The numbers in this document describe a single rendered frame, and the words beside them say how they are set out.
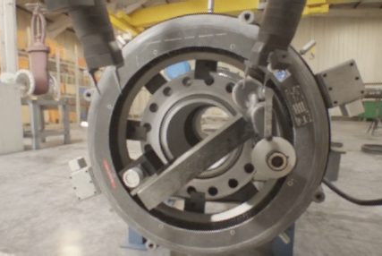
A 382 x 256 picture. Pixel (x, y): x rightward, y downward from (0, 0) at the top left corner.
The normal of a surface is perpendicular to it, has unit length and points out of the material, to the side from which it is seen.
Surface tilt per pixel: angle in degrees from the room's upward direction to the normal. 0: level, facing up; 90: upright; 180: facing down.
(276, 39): 122
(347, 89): 90
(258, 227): 90
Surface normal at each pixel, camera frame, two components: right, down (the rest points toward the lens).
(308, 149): -0.18, 0.08
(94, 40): -0.07, 0.60
